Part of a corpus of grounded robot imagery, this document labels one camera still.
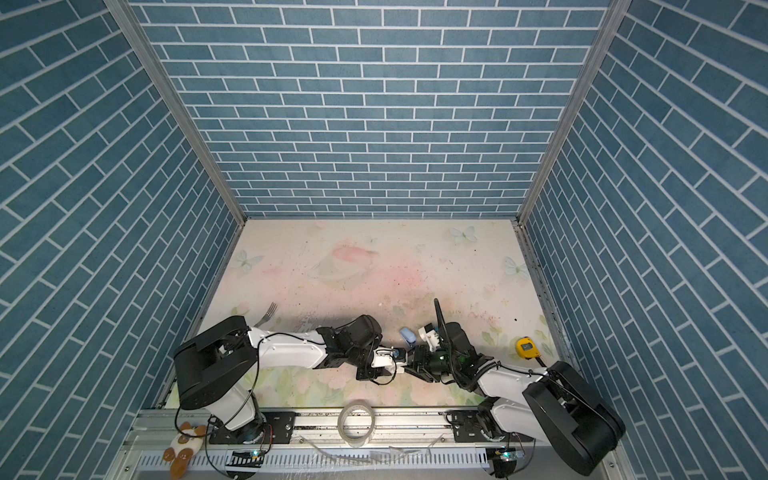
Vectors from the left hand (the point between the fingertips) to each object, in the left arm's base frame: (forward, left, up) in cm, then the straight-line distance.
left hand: (389, 366), depth 84 cm
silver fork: (+17, +38, 0) cm, 42 cm away
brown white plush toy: (-18, +48, +2) cm, 51 cm away
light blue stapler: (+7, -6, +3) cm, 10 cm away
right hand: (-1, -2, +4) cm, 5 cm away
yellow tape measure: (+3, -40, +3) cm, 40 cm away
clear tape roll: (-18, +9, +4) cm, 21 cm away
